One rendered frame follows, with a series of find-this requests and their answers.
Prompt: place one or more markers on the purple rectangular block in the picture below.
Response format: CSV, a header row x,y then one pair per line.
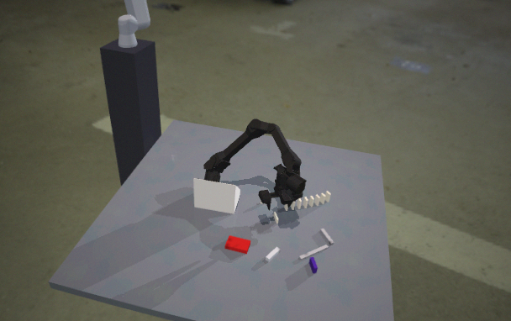
x,y
313,265

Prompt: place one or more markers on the red rectangular block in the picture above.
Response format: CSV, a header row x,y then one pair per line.
x,y
237,244

